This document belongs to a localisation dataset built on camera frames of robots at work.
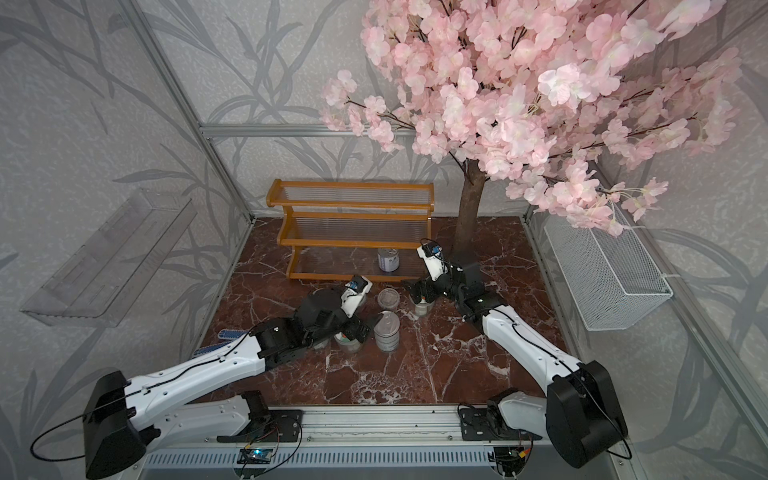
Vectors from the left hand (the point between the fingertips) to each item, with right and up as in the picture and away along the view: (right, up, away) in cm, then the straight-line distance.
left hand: (370, 306), depth 75 cm
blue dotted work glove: (-46, -12, +14) cm, 49 cm away
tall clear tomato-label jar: (-6, -13, +8) cm, 17 cm away
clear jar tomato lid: (+15, -3, +16) cm, 22 cm away
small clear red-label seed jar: (+4, -1, +16) cm, 16 cm away
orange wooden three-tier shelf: (-11, +22, +44) cm, 50 cm away
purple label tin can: (+4, +11, +21) cm, 24 cm away
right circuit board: (+34, -36, -5) cm, 49 cm away
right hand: (+12, +8, +7) cm, 16 cm away
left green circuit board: (-27, -35, -5) cm, 44 cm away
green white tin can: (+4, -7, +2) cm, 9 cm away
